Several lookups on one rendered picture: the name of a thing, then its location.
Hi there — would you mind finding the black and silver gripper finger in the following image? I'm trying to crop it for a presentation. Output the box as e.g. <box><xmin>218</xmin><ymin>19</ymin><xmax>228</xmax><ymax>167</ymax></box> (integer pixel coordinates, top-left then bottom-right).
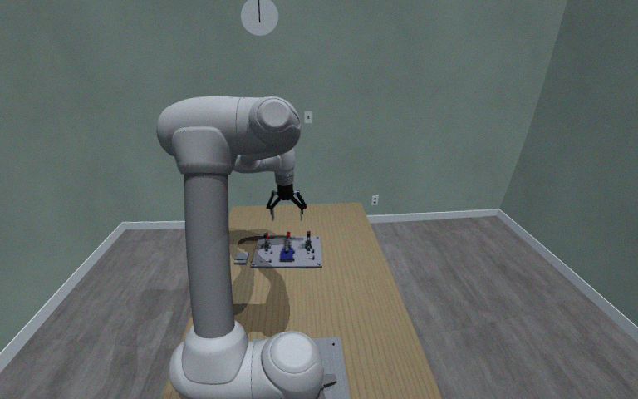
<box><xmin>267</xmin><ymin>190</ymin><xmax>284</xmax><ymax>221</ymax></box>
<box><xmin>287</xmin><ymin>190</ymin><xmax>307</xmax><ymax>221</ymax></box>

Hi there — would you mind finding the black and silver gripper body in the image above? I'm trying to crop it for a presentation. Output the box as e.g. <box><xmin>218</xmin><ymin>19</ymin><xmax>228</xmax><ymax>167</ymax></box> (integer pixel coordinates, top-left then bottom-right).
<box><xmin>277</xmin><ymin>184</ymin><xmax>294</xmax><ymax>200</ymax></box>

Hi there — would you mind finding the blue rectangular block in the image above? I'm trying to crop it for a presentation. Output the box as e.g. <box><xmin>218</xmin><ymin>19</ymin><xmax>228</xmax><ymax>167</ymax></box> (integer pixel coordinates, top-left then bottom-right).
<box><xmin>280</xmin><ymin>248</ymin><xmax>293</xmax><ymax>261</ymax></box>

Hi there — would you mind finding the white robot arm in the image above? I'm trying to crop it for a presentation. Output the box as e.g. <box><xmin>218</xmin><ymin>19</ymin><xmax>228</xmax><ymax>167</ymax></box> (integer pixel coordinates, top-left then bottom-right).
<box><xmin>156</xmin><ymin>96</ymin><xmax>337</xmax><ymax>399</ymax></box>

